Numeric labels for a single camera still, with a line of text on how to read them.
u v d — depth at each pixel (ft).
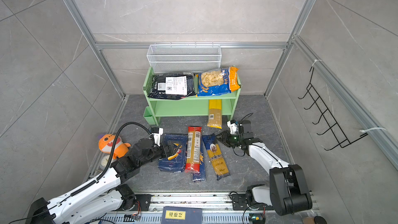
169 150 2.17
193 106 3.13
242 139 2.23
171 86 2.57
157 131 2.29
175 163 2.64
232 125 2.68
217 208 2.40
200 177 2.57
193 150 2.81
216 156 2.81
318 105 2.37
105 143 2.75
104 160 2.74
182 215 2.25
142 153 1.86
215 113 2.97
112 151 1.81
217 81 2.72
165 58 3.29
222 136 2.56
